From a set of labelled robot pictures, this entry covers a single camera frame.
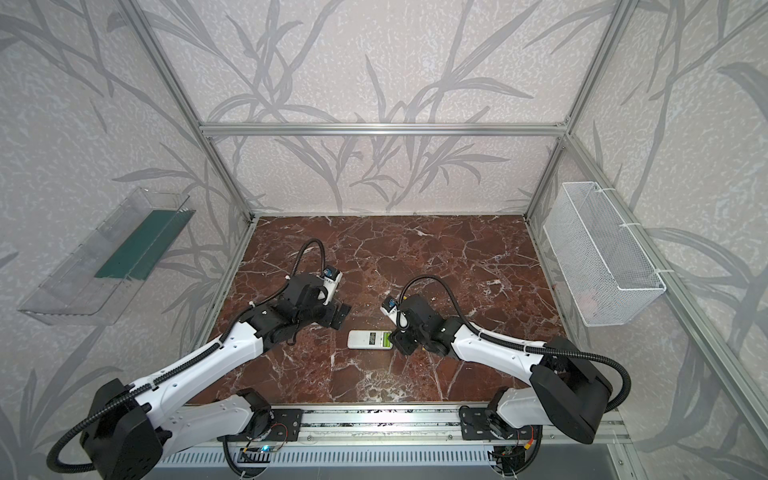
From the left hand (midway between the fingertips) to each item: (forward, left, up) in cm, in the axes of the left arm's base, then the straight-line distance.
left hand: (340, 292), depth 82 cm
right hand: (-5, -16, -8) cm, 18 cm away
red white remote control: (-9, -8, -13) cm, 17 cm away
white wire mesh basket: (-8, -60, +22) cm, 64 cm away
